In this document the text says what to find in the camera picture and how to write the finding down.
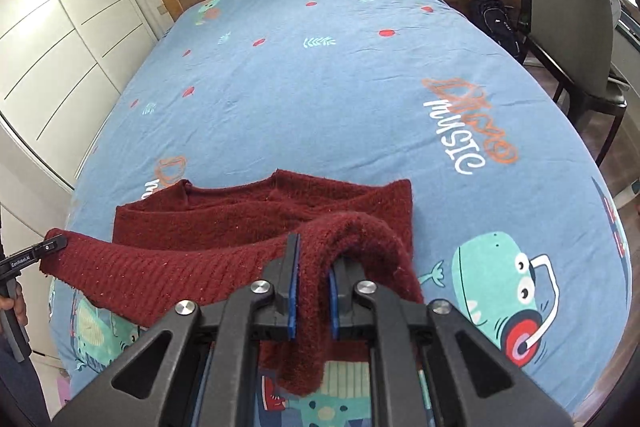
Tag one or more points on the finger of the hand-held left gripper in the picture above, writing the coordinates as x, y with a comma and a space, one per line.
35, 252

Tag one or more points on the person's left hand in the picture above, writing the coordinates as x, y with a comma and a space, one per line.
21, 304

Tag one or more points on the wall socket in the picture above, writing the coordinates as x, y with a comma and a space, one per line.
162, 9

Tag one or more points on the bed with blue cartoon sheet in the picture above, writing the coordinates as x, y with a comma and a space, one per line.
325, 97

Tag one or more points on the dark red knitted sweater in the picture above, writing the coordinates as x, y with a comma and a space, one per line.
210, 232

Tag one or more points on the person's leg in jeans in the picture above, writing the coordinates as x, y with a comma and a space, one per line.
20, 387

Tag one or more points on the grey chair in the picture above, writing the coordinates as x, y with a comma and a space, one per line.
570, 17

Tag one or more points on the white wardrobe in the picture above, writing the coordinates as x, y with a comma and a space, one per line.
55, 32

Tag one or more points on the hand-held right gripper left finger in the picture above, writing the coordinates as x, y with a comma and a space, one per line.
295, 289

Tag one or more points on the black backpack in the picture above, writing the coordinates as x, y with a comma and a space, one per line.
497, 24

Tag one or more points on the pink object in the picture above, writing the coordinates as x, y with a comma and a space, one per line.
63, 387

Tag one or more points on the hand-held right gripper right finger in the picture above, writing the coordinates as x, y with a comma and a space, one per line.
332, 304

